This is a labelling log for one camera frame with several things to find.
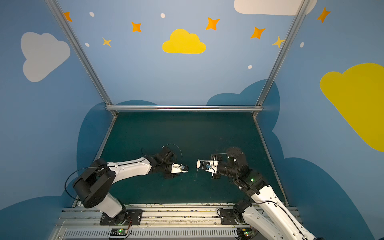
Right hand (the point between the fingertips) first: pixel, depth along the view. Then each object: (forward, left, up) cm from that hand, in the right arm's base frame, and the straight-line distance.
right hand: (204, 157), depth 70 cm
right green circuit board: (-26, -21, -25) cm, 42 cm away
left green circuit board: (-30, +40, -23) cm, 55 cm away
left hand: (+3, +14, -22) cm, 26 cm away
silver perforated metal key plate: (-10, +3, +5) cm, 12 cm away
